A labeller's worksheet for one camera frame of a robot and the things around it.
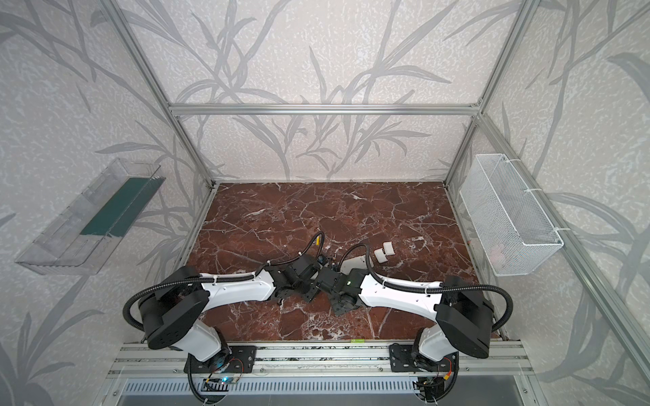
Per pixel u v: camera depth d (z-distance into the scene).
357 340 0.77
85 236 0.64
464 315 0.42
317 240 0.99
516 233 0.61
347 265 0.75
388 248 0.99
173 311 0.44
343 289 0.59
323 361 0.75
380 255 0.99
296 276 0.68
